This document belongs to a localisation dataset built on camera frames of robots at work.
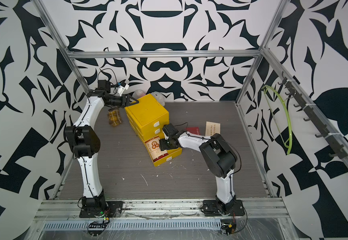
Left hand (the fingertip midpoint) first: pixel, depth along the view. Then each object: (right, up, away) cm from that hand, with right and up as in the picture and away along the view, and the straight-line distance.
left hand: (135, 101), depth 92 cm
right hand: (+17, -26, +3) cm, 31 cm away
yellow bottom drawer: (+22, -30, -6) cm, 38 cm away
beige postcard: (+50, -17, +13) cm, 54 cm away
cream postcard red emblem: (+11, -29, +2) cm, 31 cm away
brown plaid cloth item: (-19, -11, +16) cm, 27 cm away
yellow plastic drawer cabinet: (+9, -10, -9) cm, 17 cm away
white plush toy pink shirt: (-1, +8, +20) cm, 21 cm away
